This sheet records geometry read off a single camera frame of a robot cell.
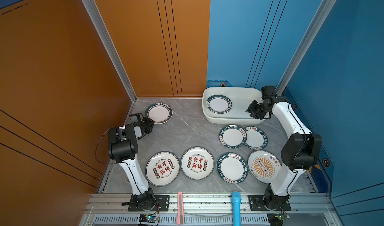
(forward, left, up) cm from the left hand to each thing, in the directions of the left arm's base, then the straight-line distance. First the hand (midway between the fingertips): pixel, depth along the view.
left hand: (155, 118), depth 104 cm
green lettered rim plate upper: (-13, -53, -1) cm, 55 cm away
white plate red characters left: (-34, -10, -3) cm, 35 cm away
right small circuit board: (-56, -70, -2) cm, 89 cm away
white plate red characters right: (-30, -30, -3) cm, 43 cm away
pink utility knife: (-56, -22, -2) cm, 60 cm away
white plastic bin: (+20, -64, +2) cm, 67 cm away
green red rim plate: (+6, -2, -1) cm, 7 cm away
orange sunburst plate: (-32, -68, -1) cm, 75 cm away
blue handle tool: (-50, -49, +1) cm, 70 cm away
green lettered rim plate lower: (-33, -50, -3) cm, 60 cm away
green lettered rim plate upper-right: (-14, -69, -1) cm, 70 cm away
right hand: (-5, -59, +15) cm, 61 cm away
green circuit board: (-57, -7, -4) cm, 58 cm away
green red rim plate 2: (+14, -46, +1) cm, 48 cm away
